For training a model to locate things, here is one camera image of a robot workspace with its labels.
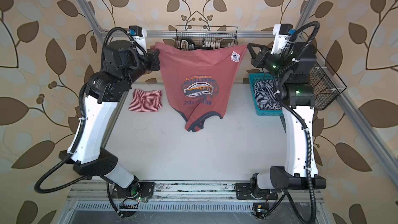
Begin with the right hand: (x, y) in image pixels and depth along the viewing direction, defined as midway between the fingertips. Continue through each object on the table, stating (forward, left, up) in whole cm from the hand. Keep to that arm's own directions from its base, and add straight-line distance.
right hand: (250, 46), depth 54 cm
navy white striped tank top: (+21, -27, -52) cm, 62 cm away
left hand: (+3, +34, -2) cm, 34 cm away
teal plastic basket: (+37, -22, -49) cm, 65 cm away
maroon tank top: (+13, +20, -29) cm, 37 cm away
